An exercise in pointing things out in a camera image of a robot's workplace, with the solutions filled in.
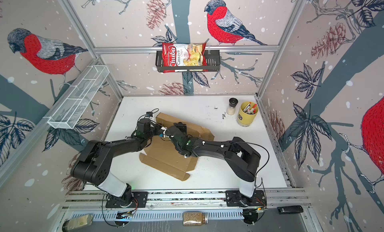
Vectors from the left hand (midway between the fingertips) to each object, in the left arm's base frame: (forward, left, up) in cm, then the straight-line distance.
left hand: (159, 123), depth 94 cm
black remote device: (-46, -68, -7) cm, 82 cm away
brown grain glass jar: (-49, -22, -3) cm, 54 cm away
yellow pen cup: (+3, -56, +5) cm, 56 cm away
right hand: (-6, -14, +8) cm, 17 cm away
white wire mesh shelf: (-10, +39, +22) cm, 46 cm away
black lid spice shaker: (+14, -49, +4) cm, 51 cm away
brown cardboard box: (-16, -3, -10) cm, 19 cm away
